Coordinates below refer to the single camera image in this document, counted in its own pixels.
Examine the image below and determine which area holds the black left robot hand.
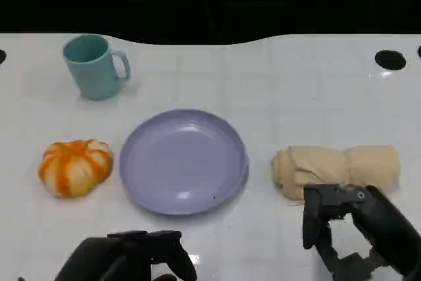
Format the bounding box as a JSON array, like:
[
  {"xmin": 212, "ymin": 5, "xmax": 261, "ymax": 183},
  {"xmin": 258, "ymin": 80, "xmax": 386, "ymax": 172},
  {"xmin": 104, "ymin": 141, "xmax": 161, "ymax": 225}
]
[{"xmin": 54, "ymin": 230, "xmax": 199, "ymax": 281}]

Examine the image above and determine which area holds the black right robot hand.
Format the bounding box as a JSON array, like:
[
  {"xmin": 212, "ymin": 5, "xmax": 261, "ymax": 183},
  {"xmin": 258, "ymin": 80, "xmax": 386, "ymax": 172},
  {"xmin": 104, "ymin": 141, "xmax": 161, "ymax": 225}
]
[{"xmin": 302, "ymin": 184, "xmax": 421, "ymax": 281}]

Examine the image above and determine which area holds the beige towel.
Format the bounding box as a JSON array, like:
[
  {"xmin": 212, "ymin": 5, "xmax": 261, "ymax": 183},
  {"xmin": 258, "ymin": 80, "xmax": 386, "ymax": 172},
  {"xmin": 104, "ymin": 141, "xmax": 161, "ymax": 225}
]
[{"xmin": 270, "ymin": 144, "xmax": 401, "ymax": 201}]

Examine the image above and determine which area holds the orange and white bread roll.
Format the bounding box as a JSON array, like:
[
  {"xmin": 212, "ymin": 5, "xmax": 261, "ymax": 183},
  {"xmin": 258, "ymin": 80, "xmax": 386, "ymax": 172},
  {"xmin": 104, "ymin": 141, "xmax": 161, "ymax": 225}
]
[{"xmin": 37, "ymin": 139, "xmax": 114, "ymax": 199}]

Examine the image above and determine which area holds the lilac plate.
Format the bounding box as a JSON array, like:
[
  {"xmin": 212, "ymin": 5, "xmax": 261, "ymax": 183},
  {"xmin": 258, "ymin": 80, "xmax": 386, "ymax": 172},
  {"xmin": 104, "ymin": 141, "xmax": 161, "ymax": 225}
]
[{"xmin": 118, "ymin": 108, "xmax": 250, "ymax": 218}]

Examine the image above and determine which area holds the pale green mug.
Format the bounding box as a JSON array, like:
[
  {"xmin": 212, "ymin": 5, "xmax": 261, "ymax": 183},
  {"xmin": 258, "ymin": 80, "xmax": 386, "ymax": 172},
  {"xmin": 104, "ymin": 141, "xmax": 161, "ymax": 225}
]
[{"xmin": 62, "ymin": 33, "xmax": 132, "ymax": 101}]

